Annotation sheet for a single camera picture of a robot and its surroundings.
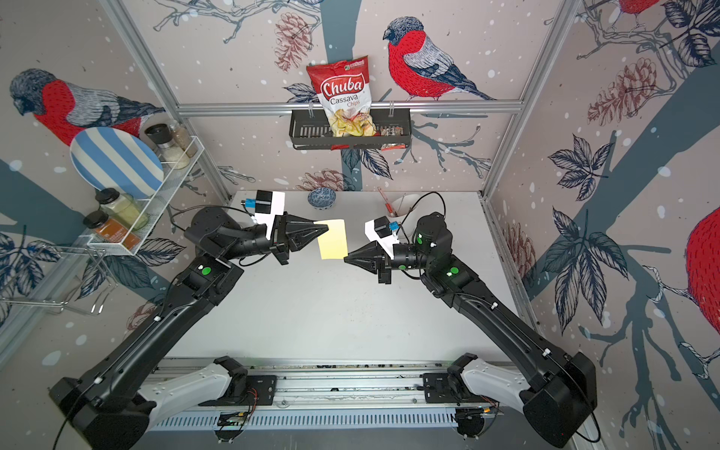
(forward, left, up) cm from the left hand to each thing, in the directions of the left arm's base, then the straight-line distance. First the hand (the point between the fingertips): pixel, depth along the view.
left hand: (327, 225), depth 52 cm
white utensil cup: (+38, -21, -36) cm, 56 cm away
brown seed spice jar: (+42, +51, -9) cm, 66 cm away
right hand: (0, -3, -11) cm, 12 cm away
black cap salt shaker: (+35, +53, -10) cm, 64 cm away
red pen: (+37, -15, -35) cm, 54 cm away
